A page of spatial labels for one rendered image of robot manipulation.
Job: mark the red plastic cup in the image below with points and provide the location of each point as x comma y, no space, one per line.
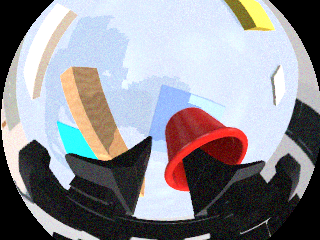
193,128

